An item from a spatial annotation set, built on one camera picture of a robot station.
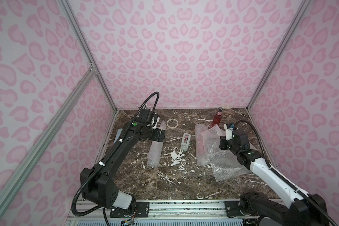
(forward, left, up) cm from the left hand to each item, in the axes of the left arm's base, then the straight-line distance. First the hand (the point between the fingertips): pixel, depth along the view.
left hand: (158, 134), depth 81 cm
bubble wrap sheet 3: (-12, -40, -15) cm, 44 cm away
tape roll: (+19, -6, -19) cm, 27 cm away
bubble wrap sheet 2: (+1, -28, -14) cm, 31 cm away
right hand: (0, -37, -3) cm, 37 cm away
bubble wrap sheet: (-3, +3, -13) cm, 14 cm away
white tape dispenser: (+4, -17, -15) cm, 23 cm away
